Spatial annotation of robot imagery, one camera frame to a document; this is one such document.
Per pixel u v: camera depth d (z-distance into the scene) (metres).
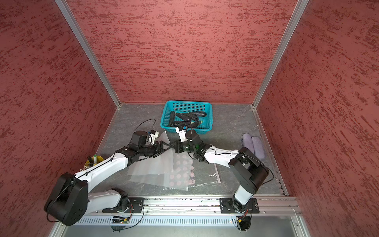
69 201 0.41
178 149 0.74
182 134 0.77
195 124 1.06
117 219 0.73
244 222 0.69
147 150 0.72
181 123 1.04
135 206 0.74
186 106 1.22
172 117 1.09
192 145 0.68
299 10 0.72
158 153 0.73
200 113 1.10
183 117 1.09
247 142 0.97
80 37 0.81
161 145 0.75
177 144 0.74
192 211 0.73
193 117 1.08
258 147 0.95
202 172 0.85
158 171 0.87
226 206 0.74
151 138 0.71
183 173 0.85
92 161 0.79
